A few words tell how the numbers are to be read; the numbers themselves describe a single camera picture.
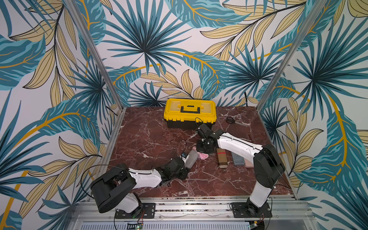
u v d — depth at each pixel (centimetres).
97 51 86
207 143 65
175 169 68
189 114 95
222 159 89
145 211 73
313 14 71
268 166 47
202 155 86
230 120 113
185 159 78
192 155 87
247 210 67
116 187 43
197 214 73
